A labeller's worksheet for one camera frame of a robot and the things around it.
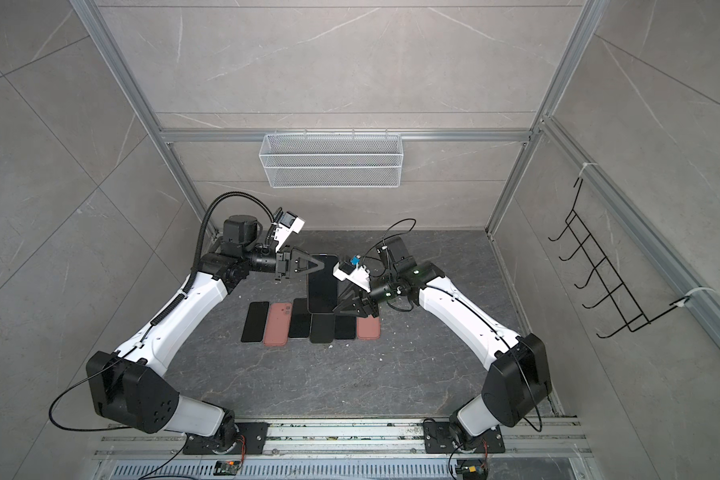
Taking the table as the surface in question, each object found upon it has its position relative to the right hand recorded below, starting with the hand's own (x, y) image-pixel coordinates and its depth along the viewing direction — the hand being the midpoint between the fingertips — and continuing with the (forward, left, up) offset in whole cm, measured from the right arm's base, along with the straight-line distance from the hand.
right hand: (339, 304), depth 72 cm
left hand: (+5, +3, +10) cm, 12 cm away
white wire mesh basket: (+53, +2, +6) cm, 53 cm away
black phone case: (+5, +8, -23) cm, 25 cm away
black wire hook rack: (+1, -61, +8) cm, 62 cm away
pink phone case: (+7, +22, -24) cm, 33 cm away
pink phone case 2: (+5, -7, -25) cm, 26 cm away
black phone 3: (+5, 0, -22) cm, 23 cm away
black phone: (+1, +3, +7) cm, 8 cm away
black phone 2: (+8, +15, -23) cm, 29 cm away
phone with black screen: (+7, +29, -22) cm, 37 cm away
